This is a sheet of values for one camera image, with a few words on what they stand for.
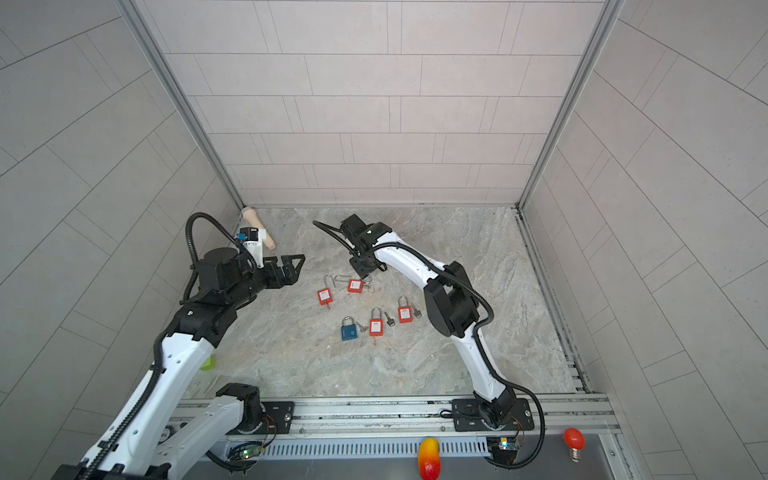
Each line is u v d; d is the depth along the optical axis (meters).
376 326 0.85
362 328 0.86
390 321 0.87
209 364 0.49
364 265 0.80
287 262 0.64
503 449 0.68
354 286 0.94
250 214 1.10
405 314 0.87
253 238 0.62
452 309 0.54
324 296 0.91
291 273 0.64
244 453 0.64
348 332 0.85
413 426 0.71
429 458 0.64
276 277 0.63
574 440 0.66
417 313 0.89
